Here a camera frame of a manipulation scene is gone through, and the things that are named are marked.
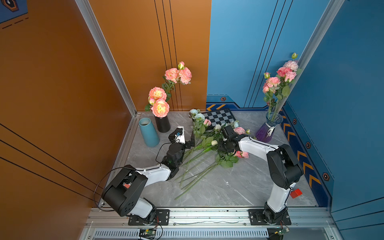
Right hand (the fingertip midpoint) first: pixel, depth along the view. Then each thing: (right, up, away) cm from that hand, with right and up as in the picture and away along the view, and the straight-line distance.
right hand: (219, 146), depth 96 cm
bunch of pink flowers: (-4, +1, 0) cm, 4 cm away
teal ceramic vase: (-44, +8, -4) cm, 45 cm away
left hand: (-21, +12, -12) cm, 27 cm away
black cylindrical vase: (-38, +14, +7) cm, 41 cm away
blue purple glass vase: (+33, +18, -3) cm, 38 cm away
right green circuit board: (+25, -36, -27) cm, 52 cm away
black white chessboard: (+3, +20, +16) cm, 26 cm away
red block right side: (+36, -21, -20) cm, 47 cm away
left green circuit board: (-38, -39, -25) cm, 59 cm away
